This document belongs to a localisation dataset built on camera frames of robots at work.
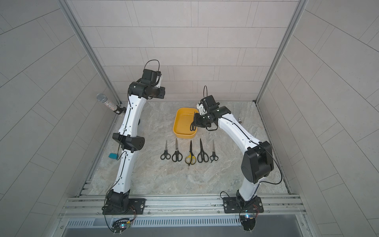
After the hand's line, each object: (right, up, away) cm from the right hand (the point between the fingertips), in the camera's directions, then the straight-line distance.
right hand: (193, 122), depth 83 cm
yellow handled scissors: (-1, -22, +4) cm, 23 cm away
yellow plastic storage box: (-8, +1, +20) cm, 22 cm away
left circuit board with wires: (-34, -48, -14) cm, 60 cm away
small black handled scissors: (-17, -21, +6) cm, 27 cm away
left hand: (-17, +19, +7) cm, 27 cm away
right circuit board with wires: (+27, -46, -14) cm, 55 cm away
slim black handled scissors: (+13, -21, +6) cm, 26 cm away
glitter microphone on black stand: (-46, +8, +7) cm, 47 cm away
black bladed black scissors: (+6, -21, +6) cm, 23 cm away
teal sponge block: (-48, -20, +5) cm, 52 cm away
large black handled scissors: (-10, -21, +6) cm, 24 cm away
